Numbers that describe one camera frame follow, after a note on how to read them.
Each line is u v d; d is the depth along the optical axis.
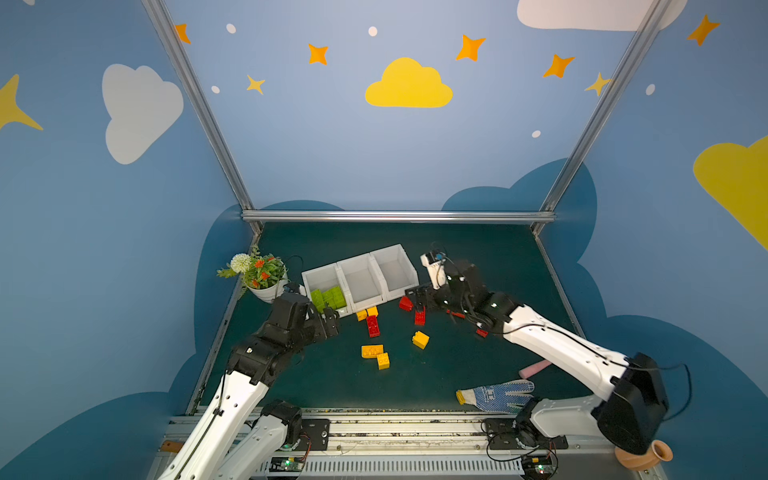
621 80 0.80
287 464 0.71
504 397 0.80
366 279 1.03
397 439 0.75
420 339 0.90
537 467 0.72
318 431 0.75
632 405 0.39
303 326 0.59
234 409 0.44
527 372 0.82
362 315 0.95
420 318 0.96
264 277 0.88
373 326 0.93
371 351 0.88
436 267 0.69
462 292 0.60
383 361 0.84
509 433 0.75
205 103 0.85
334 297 0.96
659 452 0.63
